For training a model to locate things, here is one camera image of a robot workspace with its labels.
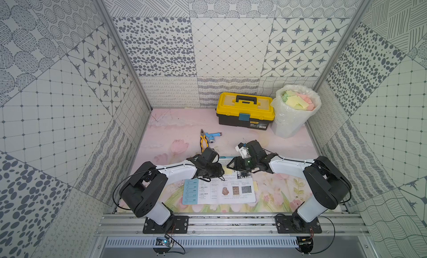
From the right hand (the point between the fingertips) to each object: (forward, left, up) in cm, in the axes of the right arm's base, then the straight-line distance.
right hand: (231, 168), depth 87 cm
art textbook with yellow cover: (-8, -3, -4) cm, 10 cm away
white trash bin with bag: (+20, -30, +16) cm, 39 cm away
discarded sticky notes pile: (+31, -37, +22) cm, 52 cm away
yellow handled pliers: (+20, +18, -3) cm, 27 cm away
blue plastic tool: (+23, +12, -2) cm, 26 cm away
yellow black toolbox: (+34, -9, +11) cm, 37 cm away
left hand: (0, +5, -1) cm, 5 cm away
